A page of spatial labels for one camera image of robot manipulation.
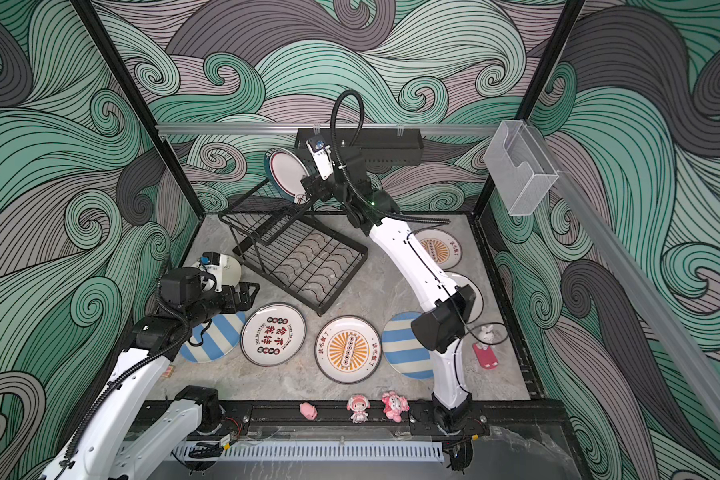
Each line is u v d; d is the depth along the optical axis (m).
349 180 0.52
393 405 0.73
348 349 0.85
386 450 0.70
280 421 0.74
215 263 0.66
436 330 0.56
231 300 0.65
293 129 0.93
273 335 0.88
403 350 0.86
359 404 0.73
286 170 0.87
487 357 0.80
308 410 0.73
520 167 0.79
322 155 0.61
